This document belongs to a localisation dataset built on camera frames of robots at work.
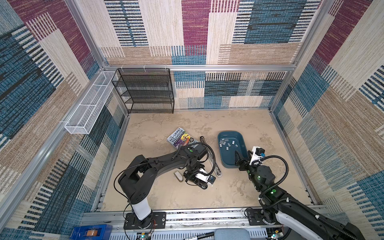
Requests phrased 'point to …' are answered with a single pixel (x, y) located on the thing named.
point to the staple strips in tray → (223, 142)
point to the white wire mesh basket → (80, 122)
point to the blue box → (92, 232)
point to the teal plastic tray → (229, 141)
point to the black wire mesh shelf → (145, 89)
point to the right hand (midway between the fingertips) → (241, 153)
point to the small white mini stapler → (178, 176)
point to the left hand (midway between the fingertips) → (200, 174)
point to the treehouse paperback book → (181, 137)
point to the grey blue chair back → (232, 234)
